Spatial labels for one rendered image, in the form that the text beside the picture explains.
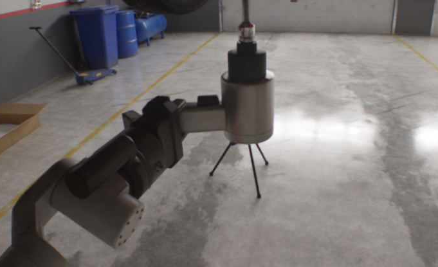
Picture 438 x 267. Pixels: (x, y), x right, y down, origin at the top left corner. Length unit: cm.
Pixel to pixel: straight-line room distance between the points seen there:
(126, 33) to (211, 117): 652
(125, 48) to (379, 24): 598
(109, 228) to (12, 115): 418
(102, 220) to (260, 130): 31
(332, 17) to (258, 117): 865
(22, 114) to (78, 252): 248
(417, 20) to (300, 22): 282
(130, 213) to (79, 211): 6
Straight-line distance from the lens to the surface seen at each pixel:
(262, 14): 922
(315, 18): 919
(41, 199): 44
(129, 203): 43
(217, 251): 211
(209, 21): 941
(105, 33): 627
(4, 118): 467
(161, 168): 50
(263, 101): 59
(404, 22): 945
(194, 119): 61
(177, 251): 214
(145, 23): 796
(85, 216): 43
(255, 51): 59
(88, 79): 559
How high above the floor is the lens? 147
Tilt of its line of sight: 25 degrees down
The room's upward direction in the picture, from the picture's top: 3 degrees counter-clockwise
